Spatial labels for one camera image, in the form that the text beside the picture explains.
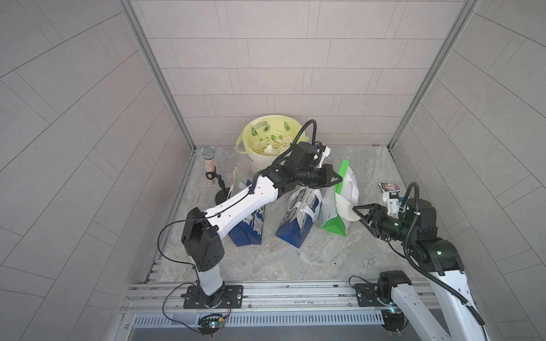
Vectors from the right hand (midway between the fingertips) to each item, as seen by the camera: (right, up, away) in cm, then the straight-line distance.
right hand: (353, 213), depth 68 cm
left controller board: (-45, -34, -2) cm, 57 cm away
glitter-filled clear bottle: (-48, +20, +4) cm, 52 cm away
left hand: (-2, +11, 0) cm, 11 cm away
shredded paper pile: (-28, +23, +19) cm, 41 cm away
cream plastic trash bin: (-31, +28, +31) cm, 52 cm away
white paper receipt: (-3, +1, +1) cm, 3 cm away
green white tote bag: (-1, +8, +4) cm, 9 cm away
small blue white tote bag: (-16, 0, +2) cm, 17 cm away
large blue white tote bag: (-35, -9, +8) cm, 37 cm away
